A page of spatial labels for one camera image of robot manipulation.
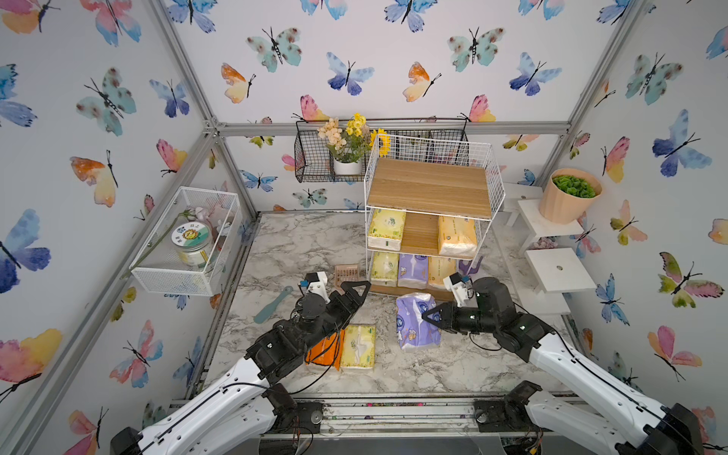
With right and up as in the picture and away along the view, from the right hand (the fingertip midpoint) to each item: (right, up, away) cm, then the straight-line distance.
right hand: (426, 315), depth 73 cm
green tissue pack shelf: (-10, +22, +4) cm, 25 cm away
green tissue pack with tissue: (-18, -11, +7) cm, 22 cm away
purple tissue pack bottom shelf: (0, +9, +23) cm, 25 cm away
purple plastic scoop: (+19, +9, +30) cm, 37 cm away
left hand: (-14, +7, -4) cm, 16 cm away
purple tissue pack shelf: (-3, -4, 0) cm, 5 cm away
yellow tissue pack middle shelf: (+8, +20, +1) cm, 22 cm away
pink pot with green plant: (+39, +31, +5) cm, 51 cm away
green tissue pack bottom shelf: (-10, +10, +26) cm, 29 cm away
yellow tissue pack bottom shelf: (+9, +10, +25) cm, 29 cm away
